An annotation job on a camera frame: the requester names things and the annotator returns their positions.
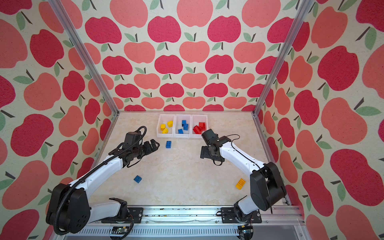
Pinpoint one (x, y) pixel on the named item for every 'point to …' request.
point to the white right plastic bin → (195, 119)
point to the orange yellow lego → (240, 184)
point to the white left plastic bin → (163, 119)
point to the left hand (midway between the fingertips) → (156, 147)
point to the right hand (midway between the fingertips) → (212, 155)
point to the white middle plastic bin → (178, 125)
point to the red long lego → (197, 130)
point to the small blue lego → (137, 179)
